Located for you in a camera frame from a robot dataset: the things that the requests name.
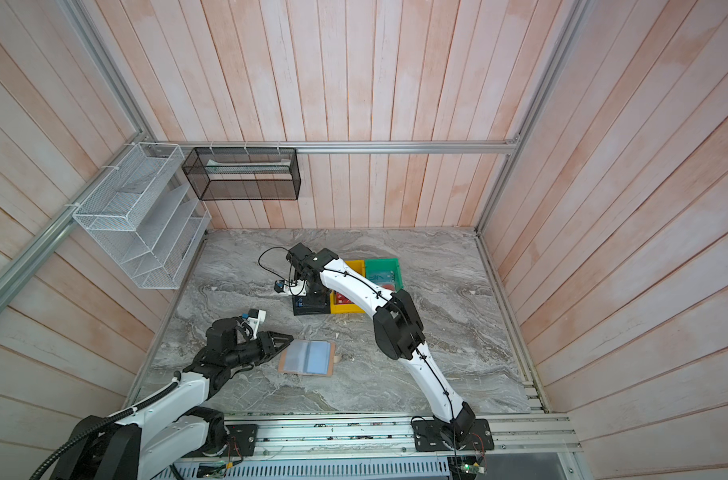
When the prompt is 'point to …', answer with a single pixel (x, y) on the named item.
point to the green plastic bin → (383, 264)
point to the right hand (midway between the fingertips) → (313, 294)
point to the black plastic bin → (316, 301)
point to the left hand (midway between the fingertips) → (291, 345)
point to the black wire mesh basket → (244, 173)
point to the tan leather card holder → (308, 357)
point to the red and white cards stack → (342, 300)
